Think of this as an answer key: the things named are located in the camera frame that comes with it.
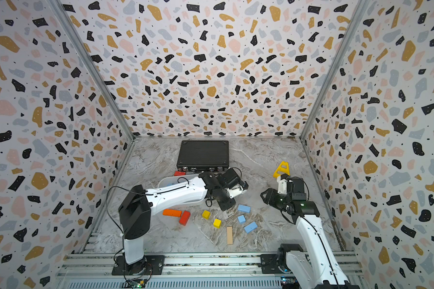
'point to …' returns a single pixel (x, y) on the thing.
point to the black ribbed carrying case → (203, 155)
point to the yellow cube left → (206, 214)
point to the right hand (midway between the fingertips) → (266, 195)
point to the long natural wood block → (229, 239)
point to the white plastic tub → (177, 180)
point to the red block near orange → (184, 218)
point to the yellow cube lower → (217, 223)
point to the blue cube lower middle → (242, 219)
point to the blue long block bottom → (251, 227)
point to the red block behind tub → (176, 173)
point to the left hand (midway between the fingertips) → (233, 201)
